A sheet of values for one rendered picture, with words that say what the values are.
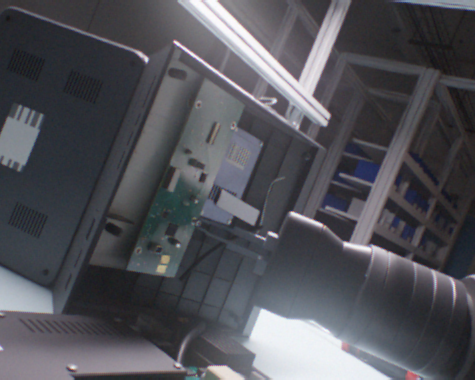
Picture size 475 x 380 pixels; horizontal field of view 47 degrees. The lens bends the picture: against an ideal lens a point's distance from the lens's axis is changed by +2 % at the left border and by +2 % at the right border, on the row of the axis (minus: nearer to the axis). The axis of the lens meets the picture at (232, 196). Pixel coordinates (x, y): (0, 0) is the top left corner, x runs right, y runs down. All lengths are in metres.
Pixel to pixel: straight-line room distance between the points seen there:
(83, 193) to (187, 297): 0.14
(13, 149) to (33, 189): 0.04
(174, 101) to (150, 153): 0.04
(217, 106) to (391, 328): 0.21
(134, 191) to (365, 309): 0.19
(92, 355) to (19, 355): 0.04
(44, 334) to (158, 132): 0.17
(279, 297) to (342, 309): 0.05
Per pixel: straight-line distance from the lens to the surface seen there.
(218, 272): 0.52
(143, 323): 0.38
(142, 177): 0.40
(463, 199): 5.36
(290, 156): 0.53
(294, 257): 0.39
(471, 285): 0.44
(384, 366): 0.69
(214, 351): 0.38
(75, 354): 0.29
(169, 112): 0.41
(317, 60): 1.87
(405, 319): 0.39
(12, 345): 0.28
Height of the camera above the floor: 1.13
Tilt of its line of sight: level
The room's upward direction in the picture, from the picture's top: 22 degrees clockwise
